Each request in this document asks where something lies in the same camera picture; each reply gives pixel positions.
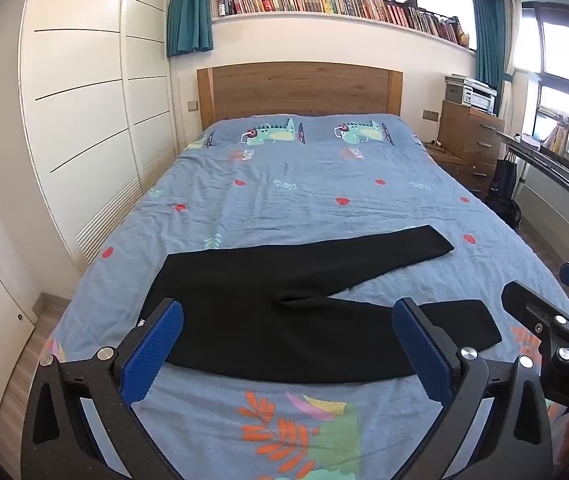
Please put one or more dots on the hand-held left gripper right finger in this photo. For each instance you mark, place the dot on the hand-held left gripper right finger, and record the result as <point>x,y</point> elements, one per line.
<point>422,355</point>

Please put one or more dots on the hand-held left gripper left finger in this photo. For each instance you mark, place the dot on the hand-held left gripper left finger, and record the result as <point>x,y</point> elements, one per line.
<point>154,350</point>

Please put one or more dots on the black pants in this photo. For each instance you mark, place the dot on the black pants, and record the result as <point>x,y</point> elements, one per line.
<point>264,285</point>

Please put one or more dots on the dark desk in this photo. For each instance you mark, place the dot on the dark desk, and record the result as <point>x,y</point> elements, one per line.
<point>554,170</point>

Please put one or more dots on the black bag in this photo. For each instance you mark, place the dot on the black bag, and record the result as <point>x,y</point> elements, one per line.
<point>504,185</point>

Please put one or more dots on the wooden dresser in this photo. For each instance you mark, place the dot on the wooden dresser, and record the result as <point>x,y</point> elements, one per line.
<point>469,135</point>

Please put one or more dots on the white printer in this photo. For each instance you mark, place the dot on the white printer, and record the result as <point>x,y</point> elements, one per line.
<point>471,94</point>

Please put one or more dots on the blue dinosaur print pillow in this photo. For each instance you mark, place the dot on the blue dinosaur print pillow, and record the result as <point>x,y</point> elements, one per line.
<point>364,132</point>
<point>269,132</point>

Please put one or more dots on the teal curtain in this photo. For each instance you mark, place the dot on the teal curtain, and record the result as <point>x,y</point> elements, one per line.
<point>489,50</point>
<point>189,10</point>

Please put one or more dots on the wooden headboard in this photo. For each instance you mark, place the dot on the wooden headboard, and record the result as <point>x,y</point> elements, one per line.
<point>299,87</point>

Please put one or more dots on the white wardrobe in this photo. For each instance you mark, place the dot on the white wardrobe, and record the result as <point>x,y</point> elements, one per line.
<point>84,60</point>

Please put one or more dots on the row of books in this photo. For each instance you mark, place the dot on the row of books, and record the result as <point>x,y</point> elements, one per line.
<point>339,2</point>

